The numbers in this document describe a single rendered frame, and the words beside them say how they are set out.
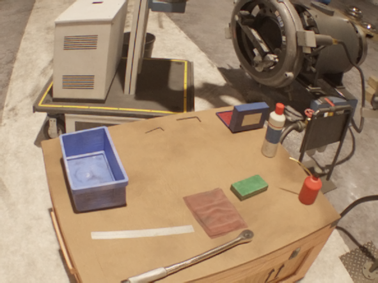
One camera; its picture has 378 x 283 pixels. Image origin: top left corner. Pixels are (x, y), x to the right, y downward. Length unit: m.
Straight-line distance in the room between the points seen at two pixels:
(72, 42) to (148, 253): 1.19
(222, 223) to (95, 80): 1.08
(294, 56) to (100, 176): 1.41
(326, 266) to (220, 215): 0.83
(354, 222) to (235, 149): 0.99
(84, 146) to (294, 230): 0.82
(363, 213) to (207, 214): 1.29
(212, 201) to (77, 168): 0.50
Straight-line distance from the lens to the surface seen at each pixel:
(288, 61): 2.37
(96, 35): 1.93
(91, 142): 1.47
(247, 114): 1.67
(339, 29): 2.84
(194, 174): 1.47
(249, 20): 2.61
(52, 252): 1.79
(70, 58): 2.02
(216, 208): 1.32
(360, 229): 2.23
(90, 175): 1.42
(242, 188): 1.41
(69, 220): 1.28
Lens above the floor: 1.42
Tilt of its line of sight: 37 degrees down
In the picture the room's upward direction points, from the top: 9 degrees clockwise
